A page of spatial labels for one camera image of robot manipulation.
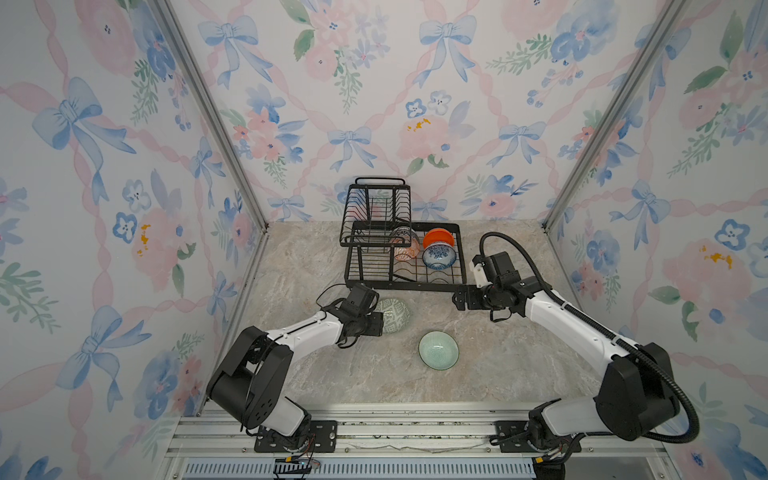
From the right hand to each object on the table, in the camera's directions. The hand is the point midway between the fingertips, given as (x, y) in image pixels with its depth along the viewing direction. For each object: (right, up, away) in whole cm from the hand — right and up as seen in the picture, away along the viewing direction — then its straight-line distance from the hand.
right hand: (469, 296), depth 87 cm
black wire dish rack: (-24, +13, +1) cm, 28 cm away
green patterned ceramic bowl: (-21, -6, +8) cm, 24 cm away
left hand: (-27, -8, +4) cm, 28 cm away
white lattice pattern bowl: (-18, +21, +23) cm, 35 cm away
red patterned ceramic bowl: (-19, +14, -3) cm, 24 cm away
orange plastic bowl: (-7, +19, +18) cm, 27 cm away
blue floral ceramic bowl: (-5, +12, +20) cm, 24 cm away
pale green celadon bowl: (-9, -16, -1) cm, 18 cm away
